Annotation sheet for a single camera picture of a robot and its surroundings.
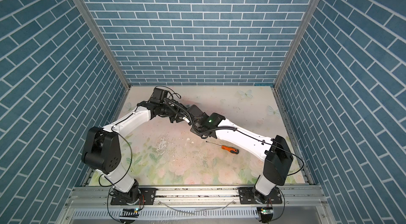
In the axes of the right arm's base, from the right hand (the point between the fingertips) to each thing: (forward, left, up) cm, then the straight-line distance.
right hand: (197, 119), depth 80 cm
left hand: (+4, +4, 0) cm, 6 cm away
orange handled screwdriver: (-8, -20, -17) cm, 28 cm away
